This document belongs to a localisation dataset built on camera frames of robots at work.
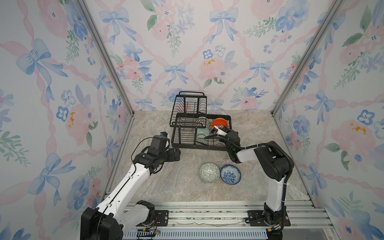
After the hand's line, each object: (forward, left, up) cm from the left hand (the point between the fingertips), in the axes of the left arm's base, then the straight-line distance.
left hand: (173, 151), depth 81 cm
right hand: (+22, -33, -3) cm, 40 cm away
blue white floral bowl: (-7, -33, -15) cm, 37 cm away
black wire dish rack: (+13, -10, +4) cm, 17 cm away
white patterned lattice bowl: (+31, -17, -11) cm, 37 cm away
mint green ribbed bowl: (+22, -18, -12) cm, 30 cm away
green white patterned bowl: (-6, -21, -14) cm, 26 cm away
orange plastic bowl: (+28, -29, -6) cm, 41 cm away
